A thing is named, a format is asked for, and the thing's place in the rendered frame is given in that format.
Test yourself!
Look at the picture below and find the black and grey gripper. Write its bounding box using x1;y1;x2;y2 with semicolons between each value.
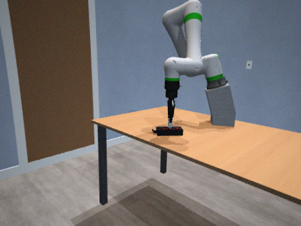
165;89;177;127

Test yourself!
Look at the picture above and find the black power strip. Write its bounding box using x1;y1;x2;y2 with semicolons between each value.
152;126;183;136

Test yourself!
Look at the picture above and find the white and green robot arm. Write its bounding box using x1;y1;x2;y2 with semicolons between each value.
162;0;228;90

